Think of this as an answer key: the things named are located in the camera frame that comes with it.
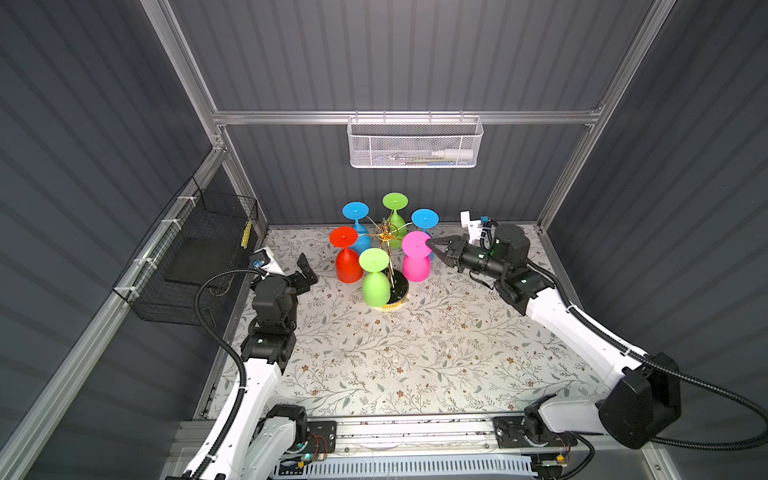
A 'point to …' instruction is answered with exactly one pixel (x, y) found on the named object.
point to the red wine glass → (348, 266)
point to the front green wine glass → (376, 290)
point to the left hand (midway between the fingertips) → (287, 262)
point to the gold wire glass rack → (388, 231)
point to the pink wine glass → (416, 260)
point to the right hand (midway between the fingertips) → (428, 246)
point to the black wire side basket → (204, 233)
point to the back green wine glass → (396, 201)
